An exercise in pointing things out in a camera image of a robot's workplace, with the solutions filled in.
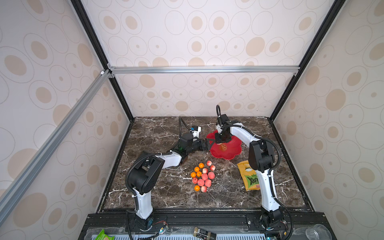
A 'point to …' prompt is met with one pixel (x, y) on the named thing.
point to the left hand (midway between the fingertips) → (214, 140)
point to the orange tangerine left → (193, 174)
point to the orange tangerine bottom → (197, 188)
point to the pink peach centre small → (205, 170)
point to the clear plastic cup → (318, 232)
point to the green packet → (101, 235)
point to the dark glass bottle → (203, 234)
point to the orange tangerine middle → (199, 174)
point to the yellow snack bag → (249, 176)
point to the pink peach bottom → (203, 189)
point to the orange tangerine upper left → (196, 169)
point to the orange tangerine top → (201, 165)
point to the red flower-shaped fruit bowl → (226, 151)
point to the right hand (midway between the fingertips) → (224, 140)
